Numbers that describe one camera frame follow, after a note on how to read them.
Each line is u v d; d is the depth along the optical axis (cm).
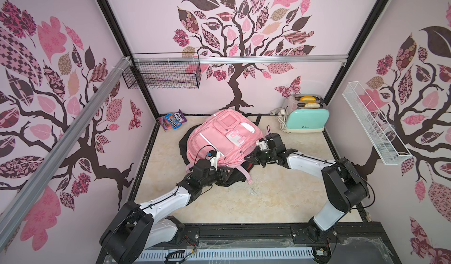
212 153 76
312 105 100
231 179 82
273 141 72
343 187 46
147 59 89
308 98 103
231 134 97
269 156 77
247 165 89
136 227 41
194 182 65
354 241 73
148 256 70
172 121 114
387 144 66
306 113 100
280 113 112
